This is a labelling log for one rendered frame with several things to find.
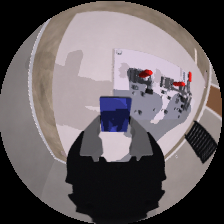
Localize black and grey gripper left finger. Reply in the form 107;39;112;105
65;115;103;185

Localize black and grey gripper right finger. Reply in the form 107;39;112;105
129;116;167;181

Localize toggle clamp with red handle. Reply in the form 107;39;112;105
130;69;156;94
179;72;192;111

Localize blue plate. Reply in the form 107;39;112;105
100;96;132;132

